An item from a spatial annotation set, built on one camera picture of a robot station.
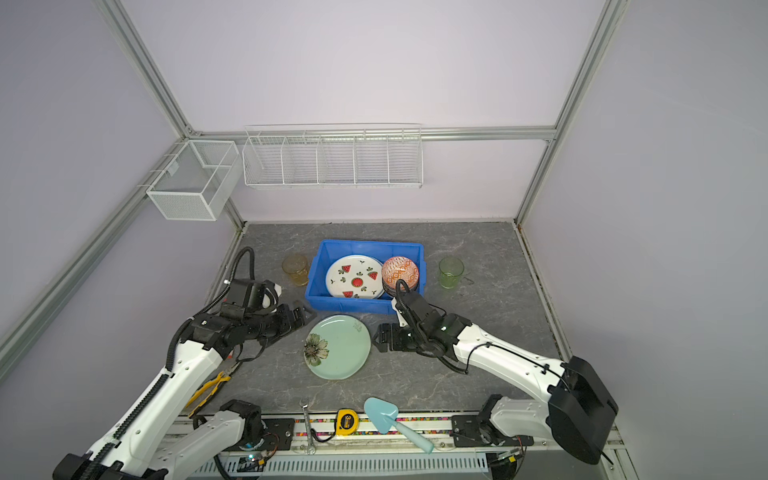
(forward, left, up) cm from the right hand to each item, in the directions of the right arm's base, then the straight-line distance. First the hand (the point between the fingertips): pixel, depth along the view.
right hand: (385, 342), depth 79 cm
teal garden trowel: (-15, 0, -10) cm, 18 cm away
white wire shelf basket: (+56, +18, +21) cm, 63 cm away
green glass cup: (+29, -22, -8) cm, 37 cm away
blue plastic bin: (+35, +22, -5) cm, 42 cm away
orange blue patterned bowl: (+25, -4, -1) cm, 26 cm away
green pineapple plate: (+2, +15, -9) cm, 18 cm away
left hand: (+2, +21, +6) cm, 22 cm away
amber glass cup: (+30, +32, -6) cm, 44 cm away
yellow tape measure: (-17, +10, -8) cm, 21 cm away
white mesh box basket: (+49, +63, +16) cm, 81 cm away
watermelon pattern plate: (+26, +11, -8) cm, 30 cm away
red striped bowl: (+20, -1, -2) cm, 20 cm away
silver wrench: (-23, +18, -10) cm, 31 cm away
